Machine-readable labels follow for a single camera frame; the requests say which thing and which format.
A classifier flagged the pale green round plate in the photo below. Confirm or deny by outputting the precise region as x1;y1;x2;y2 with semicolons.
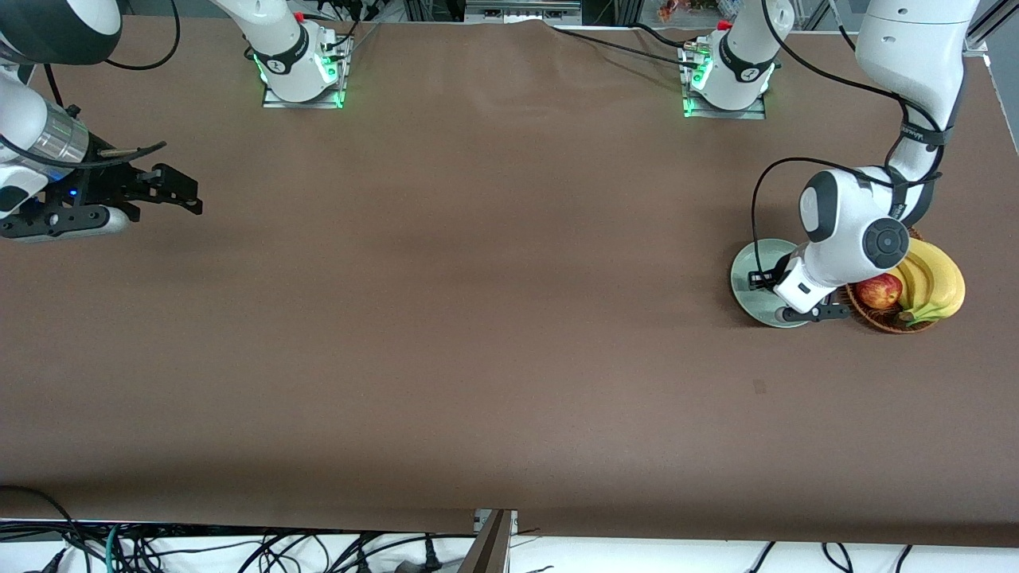
730;238;805;329

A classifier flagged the red apple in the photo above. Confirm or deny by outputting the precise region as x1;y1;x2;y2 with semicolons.
855;271;904;310

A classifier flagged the brown wicker basket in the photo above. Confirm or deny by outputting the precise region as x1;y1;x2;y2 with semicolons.
845;229;948;334

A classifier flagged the yellow banana bunch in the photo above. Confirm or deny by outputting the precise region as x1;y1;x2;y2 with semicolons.
885;237;966;327

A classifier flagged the brown table cover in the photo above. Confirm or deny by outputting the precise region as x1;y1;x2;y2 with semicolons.
0;14;1019;548

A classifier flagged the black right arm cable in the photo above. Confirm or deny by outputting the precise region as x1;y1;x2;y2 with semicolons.
0;0;182;170

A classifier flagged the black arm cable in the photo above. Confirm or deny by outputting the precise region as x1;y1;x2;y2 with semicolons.
750;0;948;275
0;0;182;170

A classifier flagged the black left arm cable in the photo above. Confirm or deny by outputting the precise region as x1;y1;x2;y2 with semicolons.
750;0;948;275

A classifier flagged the aluminium frame profile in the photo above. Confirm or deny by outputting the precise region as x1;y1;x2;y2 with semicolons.
962;0;1019;57

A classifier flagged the metal frame rail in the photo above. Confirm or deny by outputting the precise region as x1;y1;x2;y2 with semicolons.
464;0;584;25

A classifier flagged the aluminium table frame post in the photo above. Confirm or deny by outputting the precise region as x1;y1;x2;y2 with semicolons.
458;508;520;573

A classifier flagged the black plug cable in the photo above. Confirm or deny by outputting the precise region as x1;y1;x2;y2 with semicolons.
394;535;447;573

